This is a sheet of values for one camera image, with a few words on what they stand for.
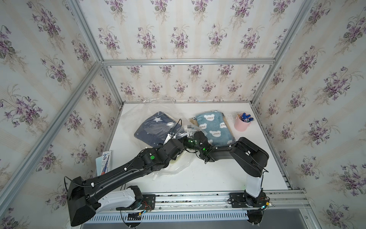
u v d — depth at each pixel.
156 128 0.90
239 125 0.98
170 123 0.95
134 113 1.11
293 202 0.75
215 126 0.98
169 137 0.64
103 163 0.82
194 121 1.06
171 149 0.53
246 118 0.98
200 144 0.67
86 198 0.38
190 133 0.78
